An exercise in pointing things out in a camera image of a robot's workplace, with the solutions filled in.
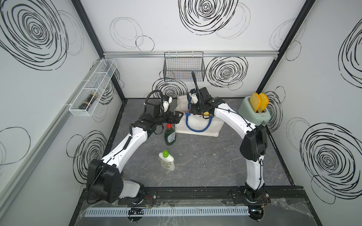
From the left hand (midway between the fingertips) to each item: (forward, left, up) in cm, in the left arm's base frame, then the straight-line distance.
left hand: (176, 112), depth 80 cm
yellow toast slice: (+14, -56, -3) cm, 58 cm away
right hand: (+10, -11, -5) cm, 15 cm away
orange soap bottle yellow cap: (0, -17, +1) cm, 17 cm away
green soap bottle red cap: (-7, +4, -13) cm, 16 cm away
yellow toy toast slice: (+14, -51, -4) cm, 53 cm away
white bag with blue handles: (+2, -13, -14) cm, 19 cm away
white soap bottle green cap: (-23, +4, -12) cm, 26 cm away
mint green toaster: (+12, -47, -10) cm, 49 cm away
